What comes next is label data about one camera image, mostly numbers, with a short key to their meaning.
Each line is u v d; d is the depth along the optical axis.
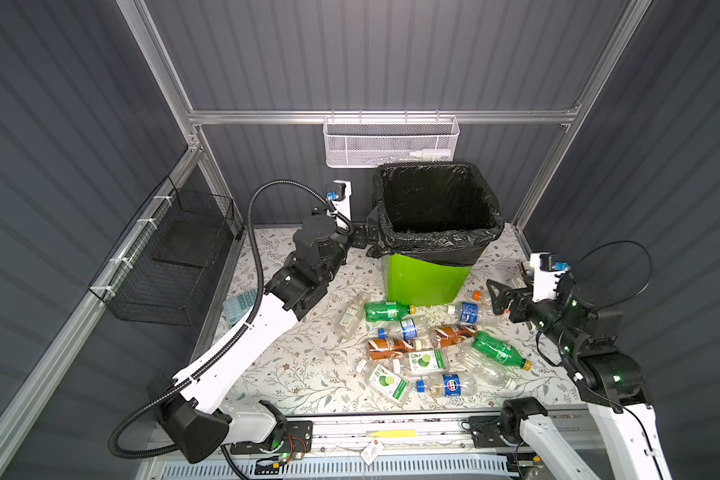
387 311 0.91
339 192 0.52
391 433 0.75
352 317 0.89
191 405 0.38
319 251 0.47
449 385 0.77
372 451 0.71
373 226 0.58
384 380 0.79
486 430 0.75
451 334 0.86
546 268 0.52
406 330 0.87
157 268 0.73
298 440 0.72
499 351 0.83
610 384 0.41
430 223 0.99
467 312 0.90
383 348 0.83
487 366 0.81
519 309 0.55
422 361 0.82
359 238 0.59
